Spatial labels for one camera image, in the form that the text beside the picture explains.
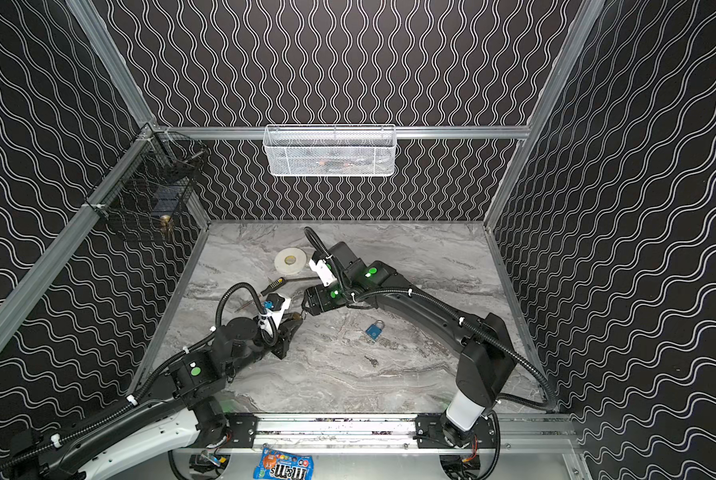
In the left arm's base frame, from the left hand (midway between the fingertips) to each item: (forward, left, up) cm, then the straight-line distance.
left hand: (303, 320), depth 72 cm
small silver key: (-1, -17, -21) cm, 27 cm away
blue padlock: (+8, -17, -20) cm, 28 cm away
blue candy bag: (-27, +5, -19) cm, 33 cm away
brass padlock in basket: (+23, +41, +10) cm, 48 cm away
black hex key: (+28, +5, -21) cm, 35 cm away
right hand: (+6, -2, -2) cm, 7 cm away
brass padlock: (+1, +2, 0) cm, 2 cm away
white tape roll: (+33, +14, -17) cm, 39 cm away
